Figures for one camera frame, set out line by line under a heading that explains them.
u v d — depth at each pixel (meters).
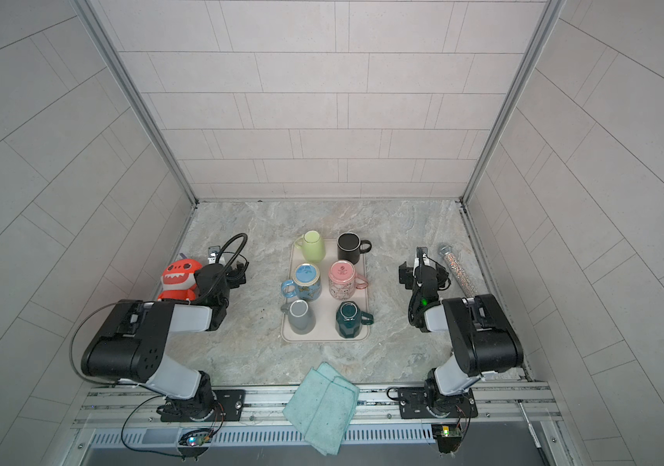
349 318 0.75
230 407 0.71
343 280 0.83
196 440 0.64
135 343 0.44
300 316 0.77
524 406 0.71
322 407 0.70
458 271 0.92
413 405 0.71
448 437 0.68
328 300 0.89
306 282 0.82
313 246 0.92
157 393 0.62
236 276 0.81
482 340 0.45
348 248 0.91
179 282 0.84
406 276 0.84
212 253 0.77
